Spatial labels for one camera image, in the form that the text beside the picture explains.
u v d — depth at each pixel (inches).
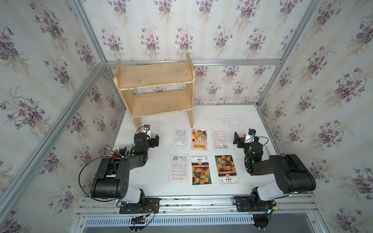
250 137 29.8
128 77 29.6
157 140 33.8
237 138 32.3
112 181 17.5
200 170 33.4
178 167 33.9
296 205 29.0
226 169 33.8
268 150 36.6
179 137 39.3
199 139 38.7
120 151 32.8
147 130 31.2
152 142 33.1
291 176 17.6
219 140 38.7
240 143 32.2
